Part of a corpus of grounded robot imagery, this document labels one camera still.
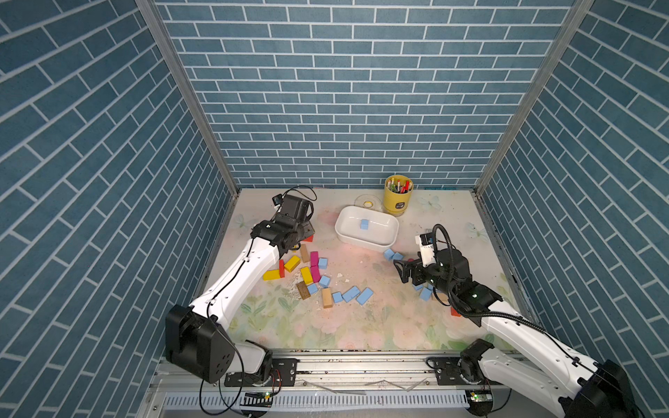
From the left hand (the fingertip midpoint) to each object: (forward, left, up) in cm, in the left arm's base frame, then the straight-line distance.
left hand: (313, 226), depth 82 cm
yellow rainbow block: (-3, +9, -19) cm, 21 cm away
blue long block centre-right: (-15, -18, -20) cm, 31 cm away
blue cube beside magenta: (-3, -3, -18) cm, 19 cm away
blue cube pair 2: (0, -31, -18) cm, 35 cm away
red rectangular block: (+10, +4, -21) cm, 24 cm away
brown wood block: (-13, +4, -20) cm, 24 cm away
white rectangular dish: (+13, -26, -22) cm, 36 cm away
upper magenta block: (+1, +1, -21) cm, 21 cm away
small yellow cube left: (-6, +16, -21) cm, 27 cm away
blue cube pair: (+1, -27, -17) cm, 32 cm away
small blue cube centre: (-15, -8, -19) cm, 26 cm away
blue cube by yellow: (-10, -3, -18) cm, 21 cm away
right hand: (-9, -31, -4) cm, 32 cm away
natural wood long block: (+3, +5, -21) cm, 22 cm away
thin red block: (-5, +12, -19) cm, 24 cm away
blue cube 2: (-12, 0, -20) cm, 23 cm away
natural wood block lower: (-16, -5, -19) cm, 25 cm away
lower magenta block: (-6, 0, -20) cm, 21 cm away
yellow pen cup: (+27, -33, -10) cm, 44 cm away
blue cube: (+16, -19, -20) cm, 32 cm away
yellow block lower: (-7, +3, -21) cm, 22 cm away
